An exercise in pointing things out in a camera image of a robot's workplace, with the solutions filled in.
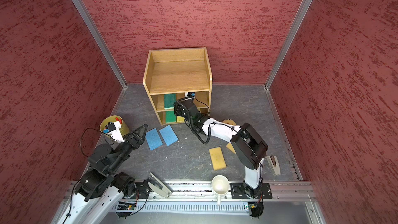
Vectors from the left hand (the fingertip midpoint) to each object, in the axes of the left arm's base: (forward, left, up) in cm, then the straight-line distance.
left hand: (145, 130), depth 69 cm
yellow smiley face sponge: (+18, -44, -21) cm, 52 cm away
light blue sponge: (+9, -5, -23) cm, 25 cm away
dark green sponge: (+23, -6, -6) cm, 25 cm away
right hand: (+18, -10, -6) cm, 22 cm away
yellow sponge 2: (-5, -35, -22) cm, 42 cm away
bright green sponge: (+20, -5, -20) cm, 29 cm away
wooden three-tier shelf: (+31, -7, +7) cm, 33 cm away
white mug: (-18, -36, -24) cm, 46 cm away
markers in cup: (+12, +22, -11) cm, 28 cm away
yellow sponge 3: (+2, -42, -22) cm, 48 cm away
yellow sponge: (+19, -12, -20) cm, 30 cm away
